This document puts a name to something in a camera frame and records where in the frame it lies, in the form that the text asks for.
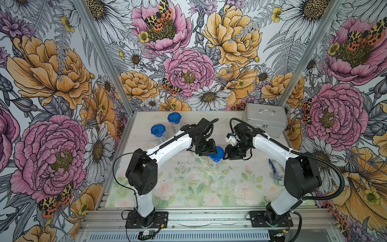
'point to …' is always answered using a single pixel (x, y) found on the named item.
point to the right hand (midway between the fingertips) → (227, 161)
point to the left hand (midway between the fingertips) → (212, 157)
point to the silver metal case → (271, 119)
